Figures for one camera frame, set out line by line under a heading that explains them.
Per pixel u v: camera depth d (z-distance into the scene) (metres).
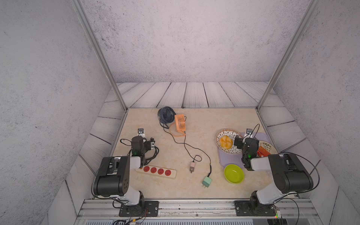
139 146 0.74
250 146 0.71
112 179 0.45
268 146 0.95
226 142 0.96
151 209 0.73
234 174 0.85
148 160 0.87
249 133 0.79
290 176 0.46
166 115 1.04
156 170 0.84
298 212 0.70
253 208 0.66
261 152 0.91
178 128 0.96
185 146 0.97
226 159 0.90
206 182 0.81
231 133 1.02
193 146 0.97
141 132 0.83
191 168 0.85
